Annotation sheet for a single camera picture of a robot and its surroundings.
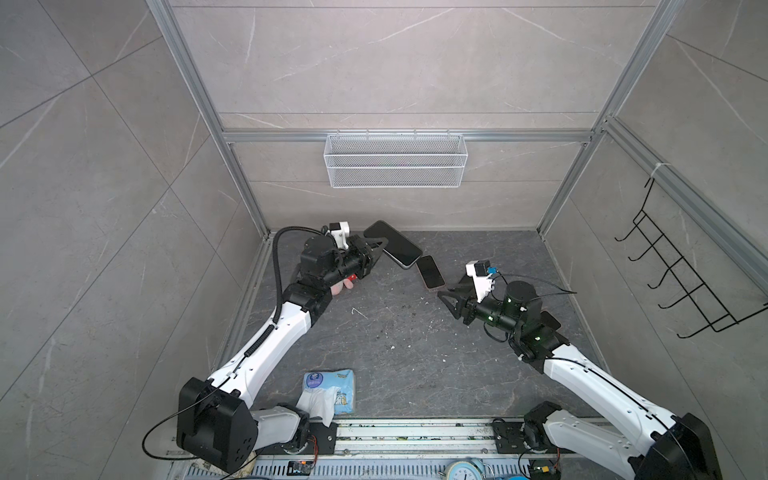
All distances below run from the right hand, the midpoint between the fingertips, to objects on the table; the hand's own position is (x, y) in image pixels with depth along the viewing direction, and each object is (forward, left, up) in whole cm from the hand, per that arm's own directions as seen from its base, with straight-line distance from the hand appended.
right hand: (447, 290), depth 74 cm
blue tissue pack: (-19, +31, -17) cm, 41 cm away
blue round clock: (-35, -3, -20) cm, 40 cm away
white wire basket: (+49, +12, +6) cm, 51 cm away
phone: (+23, 0, -24) cm, 34 cm away
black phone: (+8, +13, +9) cm, 17 cm away
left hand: (+7, +13, +12) cm, 19 cm away
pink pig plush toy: (+17, +29, -21) cm, 40 cm away
